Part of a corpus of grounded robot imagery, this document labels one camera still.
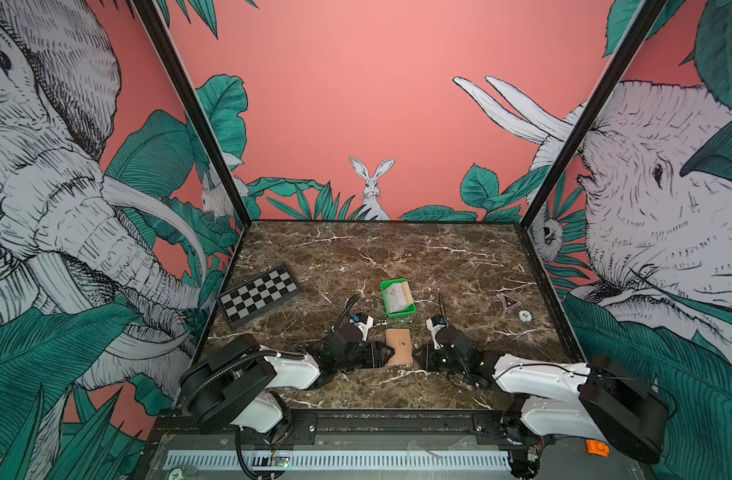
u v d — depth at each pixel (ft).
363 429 2.46
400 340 2.88
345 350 2.22
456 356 2.16
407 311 3.05
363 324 2.63
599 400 1.40
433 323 2.64
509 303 3.21
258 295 3.12
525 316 3.13
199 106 2.89
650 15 2.28
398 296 3.13
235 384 1.44
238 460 2.25
